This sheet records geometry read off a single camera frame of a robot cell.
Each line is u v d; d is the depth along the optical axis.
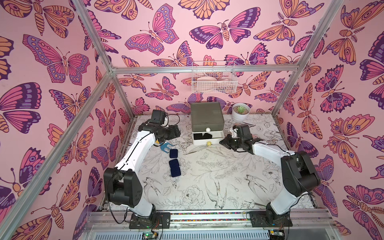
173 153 1.00
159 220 0.76
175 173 0.89
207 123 0.88
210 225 0.73
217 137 0.92
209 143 0.91
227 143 0.82
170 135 0.76
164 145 1.03
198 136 0.92
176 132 0.76
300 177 0.47
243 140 0.73
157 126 0.61
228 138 0.83
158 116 0.66
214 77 0.95
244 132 0.74
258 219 0.73
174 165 0.92
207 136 0.95
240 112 1.09
